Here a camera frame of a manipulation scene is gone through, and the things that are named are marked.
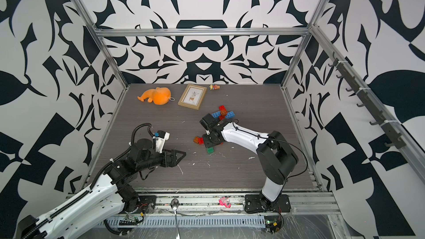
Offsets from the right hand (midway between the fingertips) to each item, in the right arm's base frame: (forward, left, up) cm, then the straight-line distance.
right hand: (207, 139), depth 89 cm
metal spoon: (-29, +15, -5) cm, 33 cm away
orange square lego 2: (+17, -9, 0) cm, 19 cm away
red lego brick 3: (+15, -8, -1) cm, 17 cm away
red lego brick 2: (+23, -9, -3) cm, 25 cm away
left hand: (-9, +13, +9) cm, 18 cm away
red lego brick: (+1, +4, -3) cm, 5 cm away
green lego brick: (-5, -1, -2) cm, 5 cm away
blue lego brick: (+17, -13, -3) cm, 22 cm away
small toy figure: (+42, -4, -3) cm, 42 cm away
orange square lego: (+2, +7, -4) cm, 8 cm away
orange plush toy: (+29, +32, +3) cm, 43 cm away
